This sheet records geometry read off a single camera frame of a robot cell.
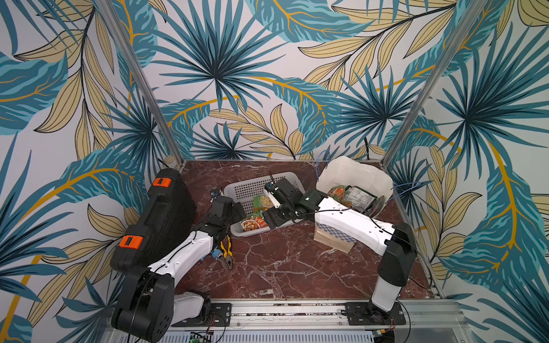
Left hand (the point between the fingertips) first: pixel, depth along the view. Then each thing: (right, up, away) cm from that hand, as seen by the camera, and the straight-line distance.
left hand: (233, 211), depth 88 cm
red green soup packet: (+46, +7, +10) cm, 47 cm away
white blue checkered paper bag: (+48, +17, +4) cm, 51 cm away
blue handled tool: (-5, -16, -4) cm, 18 cm away
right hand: (+17, 0, -7) cm, 18 cm away
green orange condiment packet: (+10, +2, +12) cm, 16 cm away
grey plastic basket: (+3, +7, +13) cm, 15 cm away
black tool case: (-20, 0, -15) cm, 24 cm away
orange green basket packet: (+8, -5, +5) cm, 10 cm away
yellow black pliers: (-2, -17, -2) cm, 17 cm away
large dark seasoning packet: (+53, +5, +2) cm, 53 cm away
